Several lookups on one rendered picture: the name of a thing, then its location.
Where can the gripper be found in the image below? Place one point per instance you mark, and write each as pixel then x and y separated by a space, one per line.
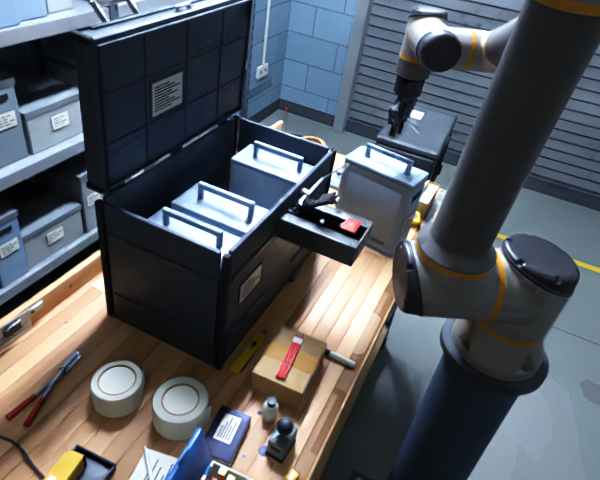
pixel 408 89

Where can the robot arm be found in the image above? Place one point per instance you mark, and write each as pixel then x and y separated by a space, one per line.
pixel 505 165

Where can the black equipment case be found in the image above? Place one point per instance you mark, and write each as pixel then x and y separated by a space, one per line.
pixel 430 135

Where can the small tan cardboard box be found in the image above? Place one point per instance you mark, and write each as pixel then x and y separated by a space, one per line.
pixel 429 197

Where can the red trigger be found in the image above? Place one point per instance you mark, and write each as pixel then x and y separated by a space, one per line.
pixel 350 225

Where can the dark blue case lid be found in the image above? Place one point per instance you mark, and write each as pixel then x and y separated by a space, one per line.
pixel 145 95

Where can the cardboard box with red strip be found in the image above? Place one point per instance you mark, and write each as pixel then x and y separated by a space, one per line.
pixel 290 367

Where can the dark blue transit case body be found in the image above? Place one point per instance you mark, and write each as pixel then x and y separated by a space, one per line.
pixel 170 280

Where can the low grey storage box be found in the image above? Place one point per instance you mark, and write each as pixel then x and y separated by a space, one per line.
pixel 50 122
pixel 50 232

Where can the tall grey storage box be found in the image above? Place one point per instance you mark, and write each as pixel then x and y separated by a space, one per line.
pixel 7 125
pixel 5 250

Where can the pale blue storage box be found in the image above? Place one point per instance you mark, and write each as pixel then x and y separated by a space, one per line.
pixel 10 12

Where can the grey roller shutter door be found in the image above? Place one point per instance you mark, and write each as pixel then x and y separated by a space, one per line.
pixel 555 115

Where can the grey marker pen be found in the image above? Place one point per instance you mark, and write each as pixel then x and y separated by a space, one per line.
pixel 341 358

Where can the yellow utility knife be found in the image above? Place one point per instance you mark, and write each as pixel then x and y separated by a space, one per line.
pixel 247 352

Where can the small grey bottle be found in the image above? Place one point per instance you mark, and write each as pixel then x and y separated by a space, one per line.
pixel 270 410

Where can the black hand stamp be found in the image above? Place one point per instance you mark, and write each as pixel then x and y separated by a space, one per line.
pixel 282 437

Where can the dark blue labelled pad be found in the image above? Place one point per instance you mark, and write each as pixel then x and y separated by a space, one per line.
pixel 227 432

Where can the grey shelf unit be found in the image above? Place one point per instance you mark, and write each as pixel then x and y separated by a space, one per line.
pixel 40 165

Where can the white tape roll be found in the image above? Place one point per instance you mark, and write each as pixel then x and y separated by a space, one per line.
pixel 117 389
pixel 181 407

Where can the blue folder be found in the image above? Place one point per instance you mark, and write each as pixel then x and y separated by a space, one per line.
pixel 192 457

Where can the white paper sheet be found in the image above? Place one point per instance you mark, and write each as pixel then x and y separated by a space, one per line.
pixel 152 465

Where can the black tray with yellow block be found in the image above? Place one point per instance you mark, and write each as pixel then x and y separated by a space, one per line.
pixel 82 465

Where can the white wall socket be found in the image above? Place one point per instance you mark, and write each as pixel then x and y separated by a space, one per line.
pixel 263 70

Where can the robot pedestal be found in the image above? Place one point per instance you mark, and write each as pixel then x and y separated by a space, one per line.
pixel 455 415

